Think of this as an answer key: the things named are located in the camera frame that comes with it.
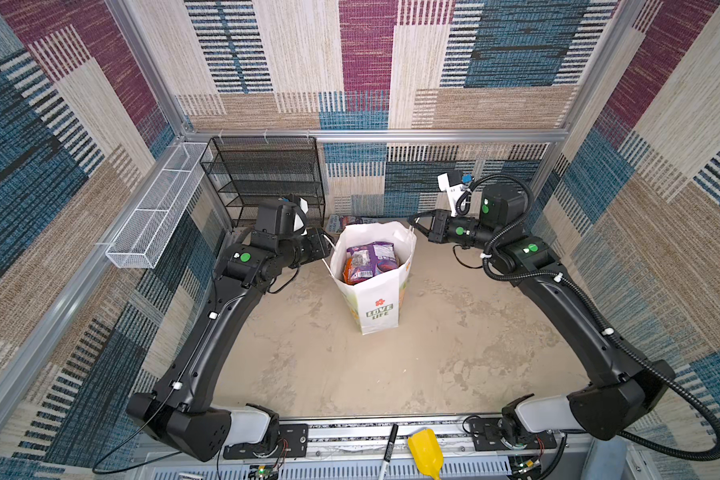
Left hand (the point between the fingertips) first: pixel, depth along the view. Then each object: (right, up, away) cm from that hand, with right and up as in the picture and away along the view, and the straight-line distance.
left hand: (331, 235), depth 69 cm
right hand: (+17, +2, -4) cm, 18 cm away
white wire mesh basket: (-45, -1, +1) cm, 45 cm away
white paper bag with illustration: (+10, -16, +5) cm, 20 cm away
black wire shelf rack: (-31, +24, +36) cm, 53 cm away
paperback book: (-3, +7, +49) cm, 50 cm away
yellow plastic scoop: (+22, -51, +2) cm, 56 cm away
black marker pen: (+12, -53, 0) cm, 54 cm away
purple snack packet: (+9, -6, +9) cm, 15 cm away
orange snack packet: (+3, -9, +11) cm, 15 cm away
